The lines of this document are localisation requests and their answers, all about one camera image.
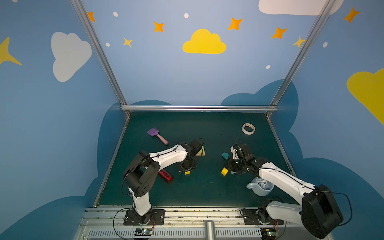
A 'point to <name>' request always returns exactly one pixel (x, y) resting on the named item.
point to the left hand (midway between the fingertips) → (192, 170)
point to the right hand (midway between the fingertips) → (224, 163)
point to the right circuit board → (268, 233)
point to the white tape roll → (248, 128)
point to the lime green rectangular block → (202, 152)
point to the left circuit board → (143, 232)
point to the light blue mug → (260, 187)
